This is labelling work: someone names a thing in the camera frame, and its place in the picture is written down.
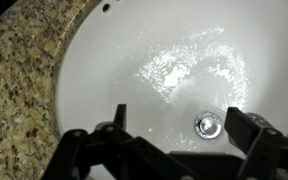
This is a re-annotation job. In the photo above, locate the chrome sink drain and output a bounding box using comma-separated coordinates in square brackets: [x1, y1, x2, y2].
[194, 112, 223, 140]

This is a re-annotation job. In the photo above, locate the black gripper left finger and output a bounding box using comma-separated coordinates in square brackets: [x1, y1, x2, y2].
[42, 103, 198, 180]

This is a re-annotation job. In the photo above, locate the white oval sink basin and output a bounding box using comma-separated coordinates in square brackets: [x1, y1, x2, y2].
[52, 0, 288, 180]

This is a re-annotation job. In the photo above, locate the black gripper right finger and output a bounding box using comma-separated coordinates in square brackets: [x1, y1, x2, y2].
[224, 106, 288, 180]

